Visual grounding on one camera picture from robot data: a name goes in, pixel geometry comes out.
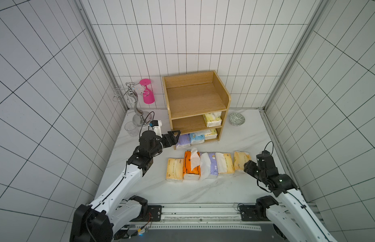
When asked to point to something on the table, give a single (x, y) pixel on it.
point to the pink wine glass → (148, 97)
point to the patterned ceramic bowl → (236, 119)
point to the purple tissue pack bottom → (184, 141)
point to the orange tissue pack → (192, 165)
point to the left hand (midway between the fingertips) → (170, 132)
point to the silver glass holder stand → (141, 118)
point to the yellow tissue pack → (175, 170)
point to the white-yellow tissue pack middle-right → (213, 119)
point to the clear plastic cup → (131, 127)
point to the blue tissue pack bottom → (196, 139)
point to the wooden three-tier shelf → (197, 103)
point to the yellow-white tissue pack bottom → (212, 135)
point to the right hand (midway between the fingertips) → (225, 159)
